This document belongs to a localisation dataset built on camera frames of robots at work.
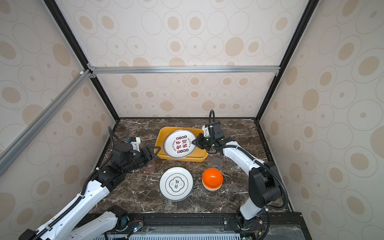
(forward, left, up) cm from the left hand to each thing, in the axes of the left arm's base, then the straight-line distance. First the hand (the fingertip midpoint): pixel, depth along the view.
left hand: (162, 149), depth 72 cm
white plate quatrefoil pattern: (-8, -5, -24) cm, 25 cm away
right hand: (+10, -14, -8) cm, 20 cm away
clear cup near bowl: (+3, -29, -22) cm, 36 cm away
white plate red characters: (+10, -6, -10) cm, 16 cm away
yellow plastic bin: (+9, -18, -21) cm, 29 cm away
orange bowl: (-8, -25, -18) cm, 32 cm away
